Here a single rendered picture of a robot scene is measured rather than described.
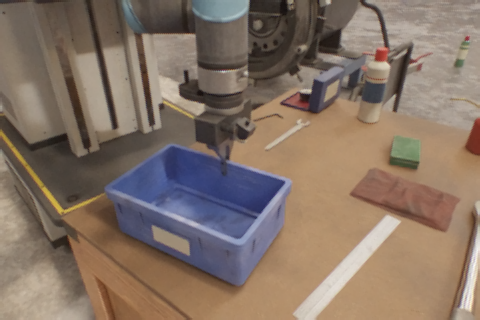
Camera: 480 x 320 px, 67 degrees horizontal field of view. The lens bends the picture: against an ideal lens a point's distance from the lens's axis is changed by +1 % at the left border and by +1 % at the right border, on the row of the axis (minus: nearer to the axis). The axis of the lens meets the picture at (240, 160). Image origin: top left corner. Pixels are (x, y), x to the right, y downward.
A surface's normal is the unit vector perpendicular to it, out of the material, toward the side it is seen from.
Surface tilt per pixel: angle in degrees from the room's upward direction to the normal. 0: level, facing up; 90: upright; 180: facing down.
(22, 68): 90
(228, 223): 0
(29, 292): 0
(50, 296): 0
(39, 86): 90
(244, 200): 90
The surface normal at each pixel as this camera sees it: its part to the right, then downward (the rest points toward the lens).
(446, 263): 0.00, -0.85
